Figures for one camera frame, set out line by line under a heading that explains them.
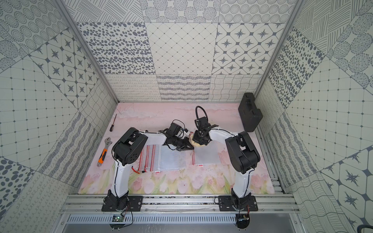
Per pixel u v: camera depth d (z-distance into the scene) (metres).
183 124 0.89
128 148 0.56
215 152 0.93
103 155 0.90
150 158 0.90
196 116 0.80
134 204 0.73
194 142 0.93
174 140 0.85
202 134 0.73
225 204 0.73
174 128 0.84
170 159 0.90
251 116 0.90
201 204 0.75
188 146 0.93
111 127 1.04
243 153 0.53
